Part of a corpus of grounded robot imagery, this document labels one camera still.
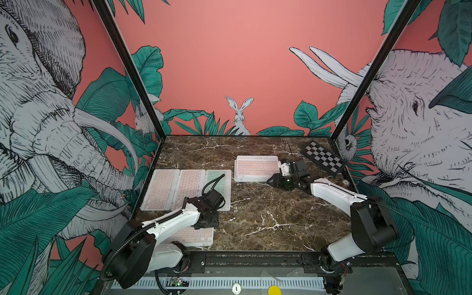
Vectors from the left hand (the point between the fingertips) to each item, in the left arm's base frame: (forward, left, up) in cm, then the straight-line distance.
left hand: (214, 220), depth 85 cm
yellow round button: (-27, -24, 0) cm, 37 cm away
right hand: (+15, -27, +10) cm, 33 cm away
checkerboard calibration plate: (+33, -63, +2) cm, 71 cm away
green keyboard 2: (+19, -4, -1) cm, 19 cm away
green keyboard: (+22, -20, 0) cm, 30 cm away
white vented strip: (-25, -13, 0) cm, 28 cm away
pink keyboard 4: (-7, +9, 0) cm, 12 cm away
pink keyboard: (+30, -23, +2) cm, 38 cm away
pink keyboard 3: (+20, +14, -1) cm, 25 cm away
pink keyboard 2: (+16, +29, 0) cm, 33 cm away
